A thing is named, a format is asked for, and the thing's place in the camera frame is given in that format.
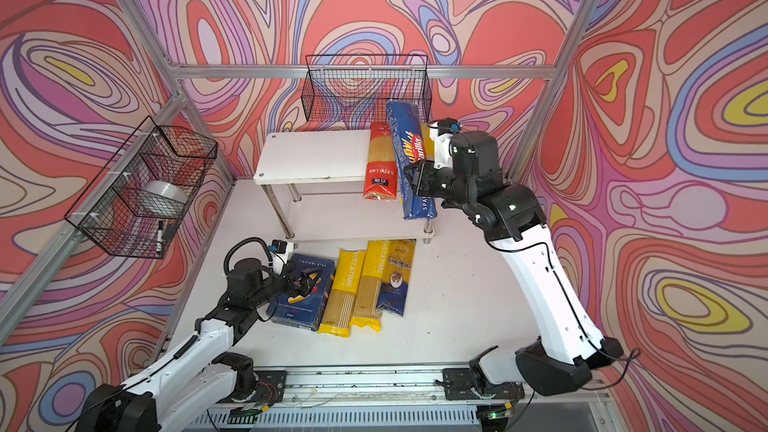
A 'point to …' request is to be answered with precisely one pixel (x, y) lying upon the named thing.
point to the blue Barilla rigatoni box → (306, 314)
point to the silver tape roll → (163, 198)
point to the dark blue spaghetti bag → (396, 274)
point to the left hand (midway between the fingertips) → (313, 265)
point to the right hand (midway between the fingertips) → (410, 178)
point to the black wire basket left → (137, 202)
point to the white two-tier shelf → (315, 181)
